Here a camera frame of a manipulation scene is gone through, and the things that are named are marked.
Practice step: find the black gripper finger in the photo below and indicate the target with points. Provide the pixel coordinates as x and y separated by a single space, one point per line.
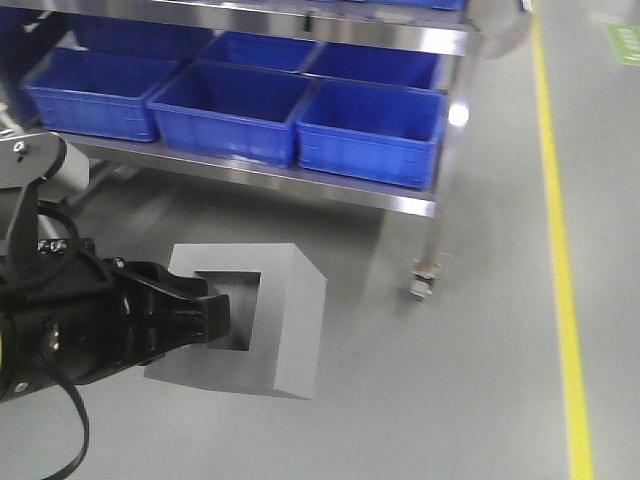
195 320

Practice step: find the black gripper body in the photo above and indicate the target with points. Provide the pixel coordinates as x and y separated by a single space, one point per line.
75 330

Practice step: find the grey block with square hole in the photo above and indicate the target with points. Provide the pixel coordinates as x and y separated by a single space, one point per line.
295 325

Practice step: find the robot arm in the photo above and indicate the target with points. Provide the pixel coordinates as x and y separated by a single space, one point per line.
30 160

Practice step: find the steel rack with table top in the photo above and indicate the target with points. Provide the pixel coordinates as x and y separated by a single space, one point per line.
350 35

